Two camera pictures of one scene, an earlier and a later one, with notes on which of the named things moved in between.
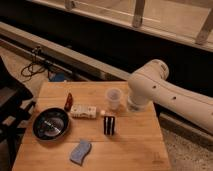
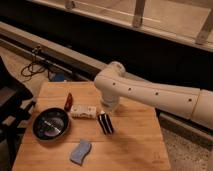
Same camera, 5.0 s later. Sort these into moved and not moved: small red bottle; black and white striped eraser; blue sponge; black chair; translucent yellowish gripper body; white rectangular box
Moved: translucent yellowish gripper body; black and white striped eraser
Not moved: small red bottle; blue sponge; white rectangular box; black chair
